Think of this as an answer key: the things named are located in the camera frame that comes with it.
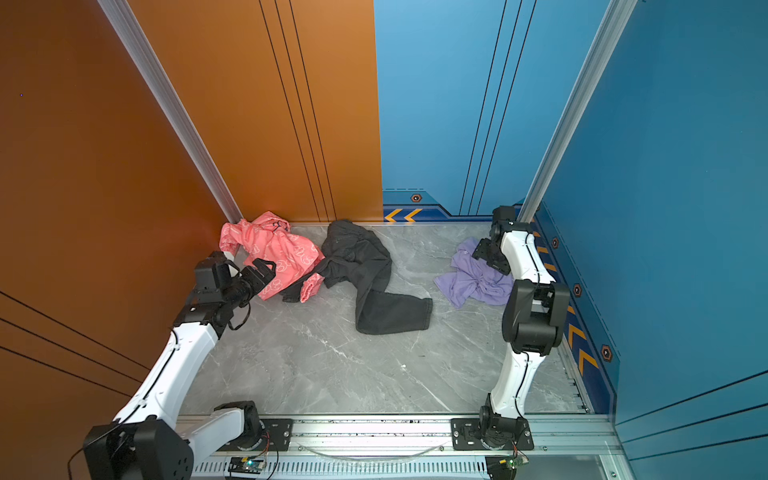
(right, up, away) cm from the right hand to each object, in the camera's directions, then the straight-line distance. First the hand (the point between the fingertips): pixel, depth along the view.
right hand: (485, 261), depth 95 cm
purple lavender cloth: (-3, -6, +4) cm, 8 cm away
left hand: (-65, -2, -14) cm, 66 cm away
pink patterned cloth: (-73, +8, +8) cm, 74 cm away
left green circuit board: (-65, -48, -25) cm, 85 cm away
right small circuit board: (-1, -47, -26) cm, 53 cm away
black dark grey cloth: (-43, +1, +8) cm, 44 cm away
